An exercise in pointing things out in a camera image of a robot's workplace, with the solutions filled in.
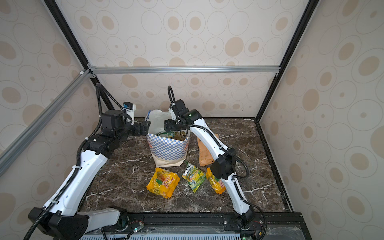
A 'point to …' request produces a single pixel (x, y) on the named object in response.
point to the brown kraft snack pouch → (206, 158)
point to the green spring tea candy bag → (195, 176)
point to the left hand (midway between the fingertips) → (143, 118)
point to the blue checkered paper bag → (167, 150)
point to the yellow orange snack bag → (163, 183)
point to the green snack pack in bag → (171, 134)
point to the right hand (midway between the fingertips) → (169, 127)
